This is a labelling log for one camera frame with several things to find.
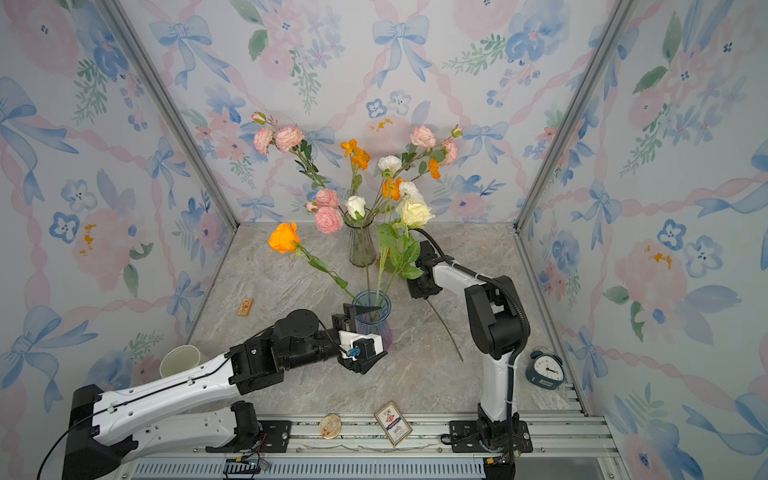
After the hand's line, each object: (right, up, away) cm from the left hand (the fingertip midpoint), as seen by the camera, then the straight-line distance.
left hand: (380, 322), depth 64 cm
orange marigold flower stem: (+20, -8, +28) cm, 35 cm away
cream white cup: (-52, -12, +13) cm, 55 cm away
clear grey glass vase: (-8, +16, +37) cm, 41 cm away
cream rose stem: (+5, +15, +5) cm, 17 cm away
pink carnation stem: (-13, +25, +12) cm, 31 cm away
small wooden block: (-44, -2, +32) cm, 55 cm away
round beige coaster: (-13, -29, +12) cm, 34 cm away
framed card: (+3, -27, +11) cm, 29 cm away
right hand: (+13, +3, +37) cm, 39 cm away
